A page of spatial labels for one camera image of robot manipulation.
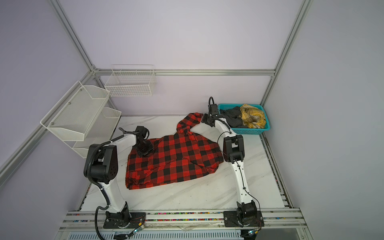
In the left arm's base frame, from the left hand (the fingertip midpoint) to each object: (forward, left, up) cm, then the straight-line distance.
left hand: (151, 153), depth 97 cm
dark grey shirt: (+29, -57, +8) cm, 64 cm away
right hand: (+28, -34, +5) cm, 44 cm away
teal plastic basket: (+16, -63, +5) cm, 66 cm away
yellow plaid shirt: (+24, -69, +11) cm, 74 cm away
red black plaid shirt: (-2, -20, 0) cm, 20 cm away
